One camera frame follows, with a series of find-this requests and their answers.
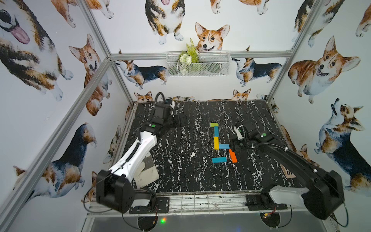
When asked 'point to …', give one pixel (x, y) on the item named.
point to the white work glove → (147, 172)
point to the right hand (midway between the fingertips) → (234, 144)
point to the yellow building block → (216, 142)
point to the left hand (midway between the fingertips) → (183, 115)
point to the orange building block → (233, 156)
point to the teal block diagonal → (218, 160)
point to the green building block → (213, 124)
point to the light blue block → (224, 146)
